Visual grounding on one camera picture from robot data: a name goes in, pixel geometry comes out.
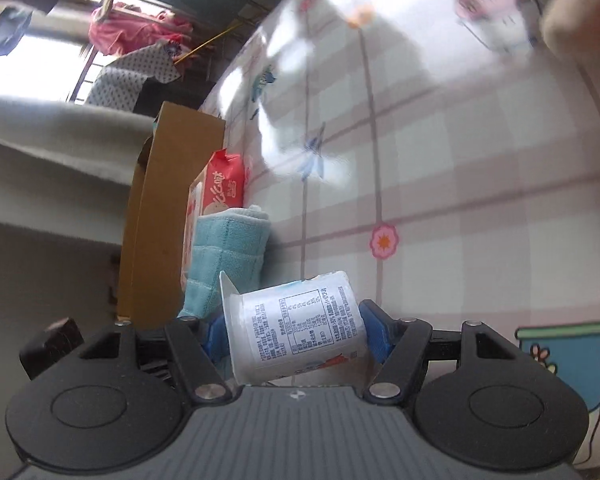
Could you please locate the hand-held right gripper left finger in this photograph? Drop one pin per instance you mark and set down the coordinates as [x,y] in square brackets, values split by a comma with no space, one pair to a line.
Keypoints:
[215,340]

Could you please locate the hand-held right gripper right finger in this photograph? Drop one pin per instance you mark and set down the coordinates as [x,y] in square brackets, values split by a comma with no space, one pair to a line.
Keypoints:
[377,330]

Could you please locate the teal towel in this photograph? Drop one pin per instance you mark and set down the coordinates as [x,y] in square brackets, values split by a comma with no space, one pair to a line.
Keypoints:
[220,260]

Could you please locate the white yogurt cup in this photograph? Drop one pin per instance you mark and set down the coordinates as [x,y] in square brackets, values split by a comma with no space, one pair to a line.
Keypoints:
[295,330]

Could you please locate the brown cardboard box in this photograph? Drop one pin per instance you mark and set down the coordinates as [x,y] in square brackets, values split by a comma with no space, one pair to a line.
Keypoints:
[160,210]

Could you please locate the pink wet wipes pack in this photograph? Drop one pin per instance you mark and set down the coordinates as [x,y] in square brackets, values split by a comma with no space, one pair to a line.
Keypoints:
[225,185]

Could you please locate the checked printed tablecloth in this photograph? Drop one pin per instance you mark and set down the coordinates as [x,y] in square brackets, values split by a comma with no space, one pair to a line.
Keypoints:
[430,160]

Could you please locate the white curtain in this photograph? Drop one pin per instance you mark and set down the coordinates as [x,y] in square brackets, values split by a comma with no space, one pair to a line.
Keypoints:
[55,130]

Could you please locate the white polka dot cloth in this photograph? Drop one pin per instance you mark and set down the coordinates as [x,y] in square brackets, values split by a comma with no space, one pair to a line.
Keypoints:
[130,75]

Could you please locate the yellow broom stick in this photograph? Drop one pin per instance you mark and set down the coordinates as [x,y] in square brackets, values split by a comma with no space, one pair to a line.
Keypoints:
[210,44]

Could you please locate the navy hanging cloth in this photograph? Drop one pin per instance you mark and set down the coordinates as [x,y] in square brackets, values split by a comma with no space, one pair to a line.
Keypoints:
[5,30]

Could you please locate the pink hanging garment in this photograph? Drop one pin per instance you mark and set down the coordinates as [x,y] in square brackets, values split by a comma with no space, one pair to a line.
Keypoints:
[130,27]

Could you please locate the plush doll with red shirt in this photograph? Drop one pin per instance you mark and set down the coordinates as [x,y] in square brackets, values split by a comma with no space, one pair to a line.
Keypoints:
[575,20]

